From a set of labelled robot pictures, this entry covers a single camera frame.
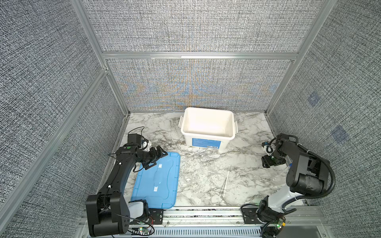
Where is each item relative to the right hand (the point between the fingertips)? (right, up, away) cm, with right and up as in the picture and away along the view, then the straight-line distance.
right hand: (273, 163), depth 91 cm
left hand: (-67, +5, -9) cm, 68 cm away
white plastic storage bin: (-37, +21, +19) cm, 47 cm away
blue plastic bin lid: (-69, -11, -7) cm, 70 cm away
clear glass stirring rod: (-30, -9, -5) cm, 32 cm away
